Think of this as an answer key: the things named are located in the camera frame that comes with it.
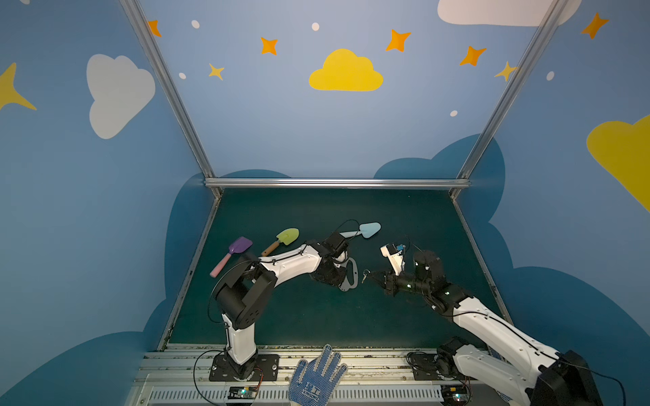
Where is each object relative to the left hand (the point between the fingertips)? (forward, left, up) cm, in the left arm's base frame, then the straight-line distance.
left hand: (343, 282), depth 89 cm
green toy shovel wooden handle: (+21, +23, -3) cm, 31 cm away
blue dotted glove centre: (-30, +9, -3) cm, 31 cm away
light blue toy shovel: (+26, -11, -3) cm, 29 cm away
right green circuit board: (-32, -32, -4) cm, 45 cm away
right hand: (-2, -9, +12) cm, 15 cm away
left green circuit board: (-32, +30, -4) cm, 44 cm away
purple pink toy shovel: (+15, +42, -2) cm, 44 cm away
